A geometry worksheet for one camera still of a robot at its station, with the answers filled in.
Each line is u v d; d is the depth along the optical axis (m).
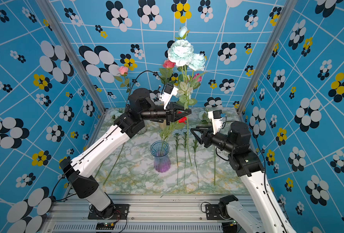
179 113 0.55
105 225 0.72
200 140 0.56
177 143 0.99
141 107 0.47
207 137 0.53
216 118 0.53
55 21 0.73
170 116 0.51
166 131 0.74
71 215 0.74
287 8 0.68
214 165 0.89
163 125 0.95
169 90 0.50
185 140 0.99
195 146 0.99
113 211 0.68
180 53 0.39
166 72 0.91
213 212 0.72
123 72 0.87
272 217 0.38
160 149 0.77
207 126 1.04
